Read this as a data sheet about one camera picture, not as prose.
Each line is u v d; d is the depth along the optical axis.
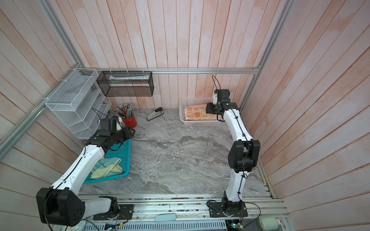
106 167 0.83
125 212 0.73
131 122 1.04
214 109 0.78
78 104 0.72
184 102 1.17
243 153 0.50
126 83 1.06
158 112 1.15
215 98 0.81
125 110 0.98
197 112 1.13
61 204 0.39
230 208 0.66
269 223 0.64
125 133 0.73
